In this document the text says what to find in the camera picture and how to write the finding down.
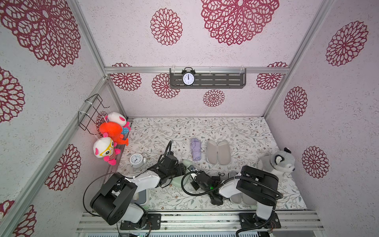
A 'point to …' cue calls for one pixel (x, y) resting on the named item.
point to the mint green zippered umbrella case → (176, 181)
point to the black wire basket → (87, 119)
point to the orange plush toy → (114, 131)
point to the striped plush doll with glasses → (104, 147)
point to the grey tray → (142, 197)
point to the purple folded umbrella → (196, 147)
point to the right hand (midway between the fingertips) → (189, 174)
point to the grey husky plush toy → (277, 163)
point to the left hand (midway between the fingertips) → (183, 170)
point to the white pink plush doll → (117, 118)
